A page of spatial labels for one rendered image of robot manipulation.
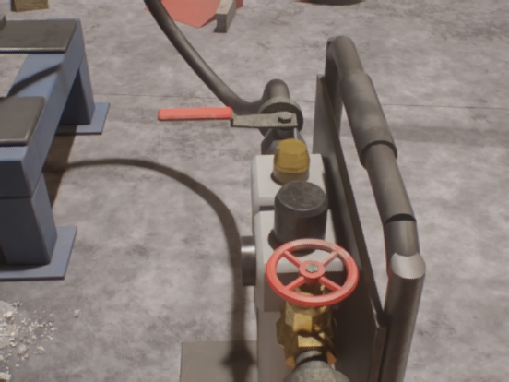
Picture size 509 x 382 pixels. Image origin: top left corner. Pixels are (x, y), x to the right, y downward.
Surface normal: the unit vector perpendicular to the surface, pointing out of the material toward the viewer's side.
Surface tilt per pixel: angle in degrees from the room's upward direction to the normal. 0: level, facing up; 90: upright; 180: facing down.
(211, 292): 0
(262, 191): 0
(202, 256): 0
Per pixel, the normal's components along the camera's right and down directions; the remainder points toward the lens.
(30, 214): 0.04, 0.62
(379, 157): -0.26, -0.75
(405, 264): -0.07, -0.65
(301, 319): -0.35, 0.58
